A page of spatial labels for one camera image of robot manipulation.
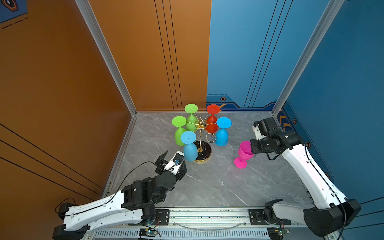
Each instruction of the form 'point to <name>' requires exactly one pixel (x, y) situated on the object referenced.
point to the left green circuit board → (147, 232)
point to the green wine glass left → (179, 121)
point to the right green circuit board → (277, 233)
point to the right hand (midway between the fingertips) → (252, 146)
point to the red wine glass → (211, 124)
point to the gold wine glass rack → (204, 149)
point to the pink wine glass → (245, 152)
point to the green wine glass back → (191, 121)
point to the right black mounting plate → (256, 218)
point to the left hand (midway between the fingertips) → (176, 156)
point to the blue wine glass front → (190, 152)
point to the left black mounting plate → (162, 217)
